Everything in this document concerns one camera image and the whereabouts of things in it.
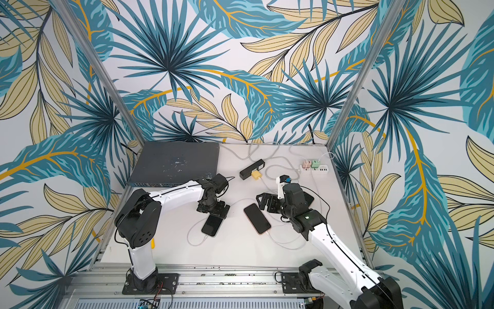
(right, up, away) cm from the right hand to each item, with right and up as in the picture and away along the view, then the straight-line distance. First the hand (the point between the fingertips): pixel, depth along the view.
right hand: (255, 203), depth 78 cm
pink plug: (+27, +16, +23) cm, 39 cm away
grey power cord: (+12, +20, +36) cm, 43 cm away
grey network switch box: (-47, +16, +26) cm, 56 cm away
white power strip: (+38, +13, +28) cm, 49 cm away
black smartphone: (-20, -13, +12) cm, 26 cm away
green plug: (+33, +16, +25) cm, 45 cm away
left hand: (-18, -8, +11) cm, 22 cm away
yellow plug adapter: (+1, +10, +26) cm, 28 cm away
